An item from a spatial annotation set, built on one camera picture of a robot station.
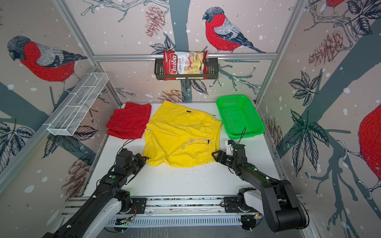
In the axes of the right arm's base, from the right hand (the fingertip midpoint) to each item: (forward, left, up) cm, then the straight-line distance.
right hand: (214, 157), depth 88 cm
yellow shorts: (+14, +23, 0) cm, 27 cm away
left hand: (-4, +39, +7) cm, 40 cm away
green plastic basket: (+35, -22, -5) cm, 42 cm away
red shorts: (+24, +61, +2) cm, 66 cm away
